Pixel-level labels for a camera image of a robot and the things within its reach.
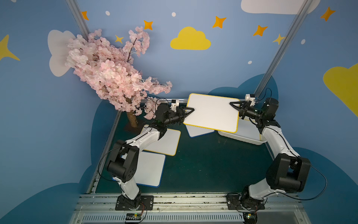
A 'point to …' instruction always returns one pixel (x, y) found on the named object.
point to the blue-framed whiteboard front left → (150, 168)
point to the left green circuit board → (133, 216)
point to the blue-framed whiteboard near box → (194, 131)
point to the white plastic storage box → (247, 131)
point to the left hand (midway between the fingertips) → (195, 110)
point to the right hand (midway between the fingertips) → (232, 103)
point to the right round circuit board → (250, 217)
